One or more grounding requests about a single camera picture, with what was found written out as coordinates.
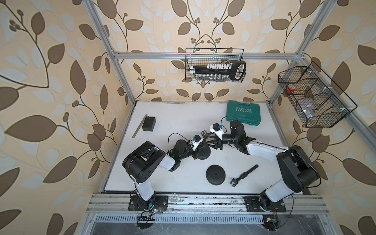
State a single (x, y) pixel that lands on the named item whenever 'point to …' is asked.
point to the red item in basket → (291, 88)
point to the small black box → (149, 124)
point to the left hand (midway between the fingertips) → (202, 142)
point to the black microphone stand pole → (204, 142)
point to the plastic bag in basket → (308, 110)
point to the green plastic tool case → (245, 112)
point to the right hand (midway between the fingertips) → (205, 138)
